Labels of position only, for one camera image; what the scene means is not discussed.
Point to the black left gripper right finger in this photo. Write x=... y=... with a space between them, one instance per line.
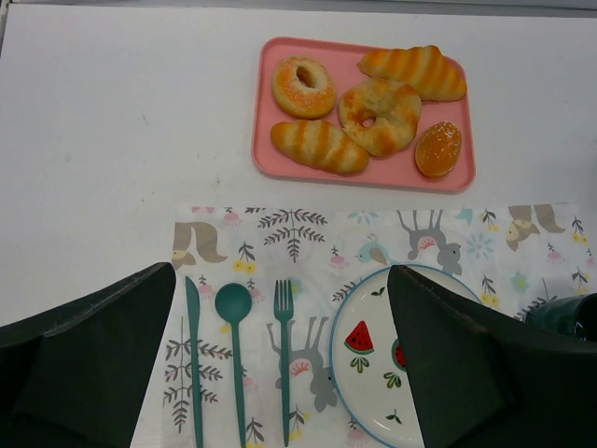
x=483 y=379

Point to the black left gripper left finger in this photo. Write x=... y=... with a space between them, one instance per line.
x=76 y=375

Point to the striped bread roll lower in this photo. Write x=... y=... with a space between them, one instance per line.
x=320 y=145

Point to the striped bread roll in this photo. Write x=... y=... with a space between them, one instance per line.
x=426 y=69
x=320 y=145

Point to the striped bread roll upper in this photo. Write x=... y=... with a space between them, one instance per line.
x=426 y=69

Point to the dark green mug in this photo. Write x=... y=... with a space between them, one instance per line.
x=572 y=316

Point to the white watermelon pattern plate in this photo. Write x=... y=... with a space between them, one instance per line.
x=368 y=365

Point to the patterned paper placemat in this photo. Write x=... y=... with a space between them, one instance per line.
x=509 y=259

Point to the teal plastic knife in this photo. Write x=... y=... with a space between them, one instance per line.
x=193 y=315

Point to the teal plastic spoon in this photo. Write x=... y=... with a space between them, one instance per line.
x=233 y=303

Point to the teal plastic fork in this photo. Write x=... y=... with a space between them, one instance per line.
x=284 y=312

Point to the small glazed oval bun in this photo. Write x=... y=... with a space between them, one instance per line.
x=438 y=149

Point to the pink plastic tray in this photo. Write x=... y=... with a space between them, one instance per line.
x=397 y=171

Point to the twisted ring pastry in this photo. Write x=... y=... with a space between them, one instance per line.
x=381 y=115

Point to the sugared ring donut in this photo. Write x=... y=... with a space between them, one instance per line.
x=303 y=88

